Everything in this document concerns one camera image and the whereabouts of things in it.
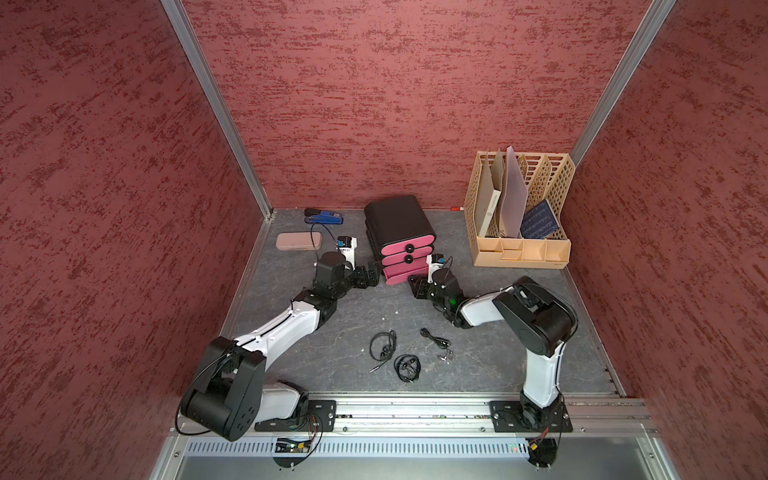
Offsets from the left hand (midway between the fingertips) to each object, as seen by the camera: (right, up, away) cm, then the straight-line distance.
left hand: (368, 268), depth 87 cm
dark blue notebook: (+59, +15, +16) cm, 63 cm away
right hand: (+14, -6, +11) cm, 19 cm away
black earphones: (+1, -23, -2) cm, 23 cm away
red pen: (+34, +21, +37) cm, 55 cm away
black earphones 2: (+22, -22, -1) cm, 31 cm away
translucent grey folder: (+52, +23, +19) cm, 60 cm away
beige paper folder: (+38, +28, +3) cm, 47 cm away
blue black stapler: (-23, +18, +30) cm, 42 cm away
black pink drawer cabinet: (+10, +10, +3) cm, 14 cm away
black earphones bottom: (+12, -27, -5) cm, 30 cm away
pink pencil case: (-28, +8, +23) cm, 37 cm away
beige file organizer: (+62, +31, +17) cm, 71 cm away
